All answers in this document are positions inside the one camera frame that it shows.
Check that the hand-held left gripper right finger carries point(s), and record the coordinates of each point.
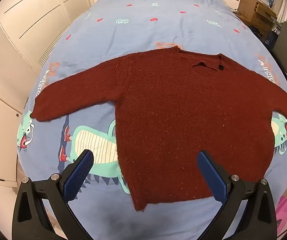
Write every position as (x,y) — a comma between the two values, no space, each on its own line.
(212,175)

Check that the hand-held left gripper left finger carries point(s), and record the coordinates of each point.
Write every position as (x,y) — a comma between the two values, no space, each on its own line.
(79,173)

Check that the dark red knit sweater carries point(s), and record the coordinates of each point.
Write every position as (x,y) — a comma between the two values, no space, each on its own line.
(173,120)

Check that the pink plastic thing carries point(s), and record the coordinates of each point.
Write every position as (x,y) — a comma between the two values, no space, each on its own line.
(284,212)

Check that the dark blue bag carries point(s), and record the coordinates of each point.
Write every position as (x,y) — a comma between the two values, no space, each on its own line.
(256,33)

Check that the wooden cabinet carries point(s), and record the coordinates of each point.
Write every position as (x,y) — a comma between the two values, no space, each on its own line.
(252,12)

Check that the cream wardrobe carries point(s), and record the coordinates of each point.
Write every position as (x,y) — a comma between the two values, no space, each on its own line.
(33,30)

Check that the blue cartoon printed bedsheet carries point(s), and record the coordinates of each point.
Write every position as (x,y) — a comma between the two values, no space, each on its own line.
(138,32)

